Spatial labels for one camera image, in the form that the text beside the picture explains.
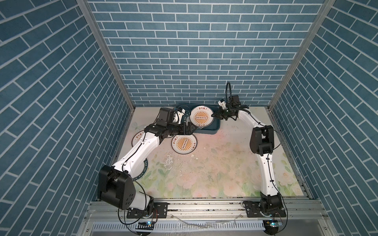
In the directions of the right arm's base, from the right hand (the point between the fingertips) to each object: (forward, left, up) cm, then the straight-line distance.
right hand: (211, 114), depth 103 cm
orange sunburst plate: (-1, +7, -2) cm, 8 cm away
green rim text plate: (-41, +39, -10) cm, 57 cm away
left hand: (-22, +12, +12) cm, 28 cm away
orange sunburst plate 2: (-20, +18, -10) cm, 28 cm away
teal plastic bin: (-6, -2, -10) cm, 12 cm away
